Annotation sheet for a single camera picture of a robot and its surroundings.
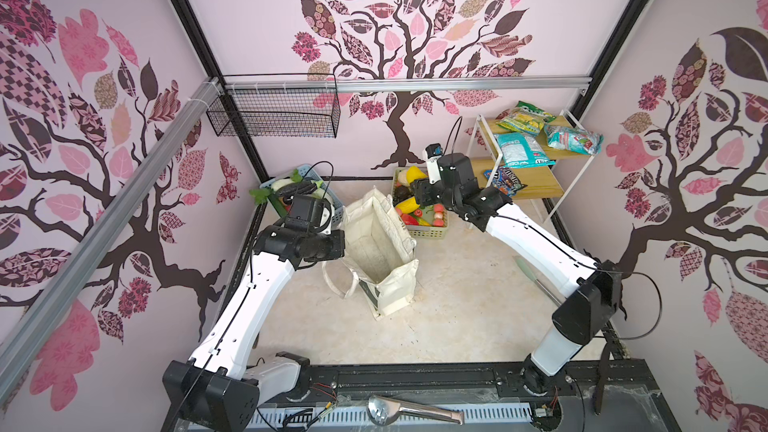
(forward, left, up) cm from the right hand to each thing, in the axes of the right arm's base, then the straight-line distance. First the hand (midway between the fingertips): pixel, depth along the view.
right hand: (419, 178), depth 78 cm
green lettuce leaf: (+12, +53, -19) cm, 57 cm away
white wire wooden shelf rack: (+10, -42, -13) cm, 45 cm away
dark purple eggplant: (+18, +43, -22) cm, 51 cm away
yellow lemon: (+1, +2, +1) cm, 2 cm away
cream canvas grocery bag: (-6, +12, -29) cm, 32 cm away
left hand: (-17, +21, -9) cm, 28 cm away
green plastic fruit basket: (+5, -4, -28) cm, 28 cm away
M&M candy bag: (+12, -31, -14) cm, 36 cm away
